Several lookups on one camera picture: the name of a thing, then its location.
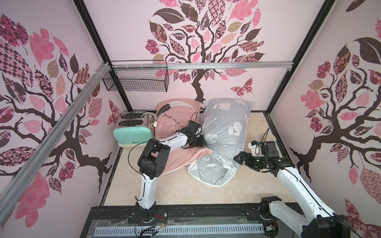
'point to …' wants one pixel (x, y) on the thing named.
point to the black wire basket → (139, 80)
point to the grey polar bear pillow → (224, 123)
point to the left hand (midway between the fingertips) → (202, 144)
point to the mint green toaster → (132, 131)
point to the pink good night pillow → (173, 115)
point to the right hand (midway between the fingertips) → (240, 159)
